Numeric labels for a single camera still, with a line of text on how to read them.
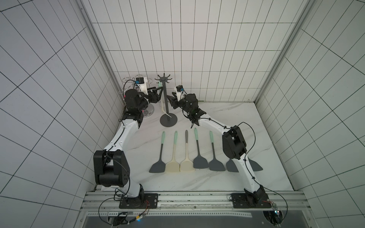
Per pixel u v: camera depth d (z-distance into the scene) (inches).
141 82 26.3
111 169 17.2
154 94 27.4
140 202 26.1
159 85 30.6
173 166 32.9
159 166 32.5
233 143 23.1
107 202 26.3
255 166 33.1
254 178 24.6
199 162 33.9
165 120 42.0
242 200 27.5
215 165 33.0
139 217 26.7
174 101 31.7
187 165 33.0
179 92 30.3
